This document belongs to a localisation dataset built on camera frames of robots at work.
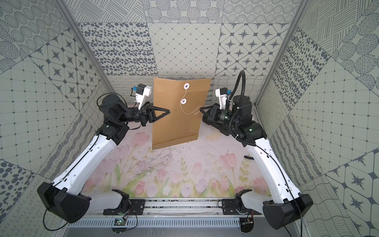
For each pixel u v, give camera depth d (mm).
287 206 363
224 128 983
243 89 438
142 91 505
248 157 909
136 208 735
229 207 737
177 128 592
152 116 546
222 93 582
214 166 881
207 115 694
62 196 368
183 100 557
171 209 751
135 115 537
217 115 567
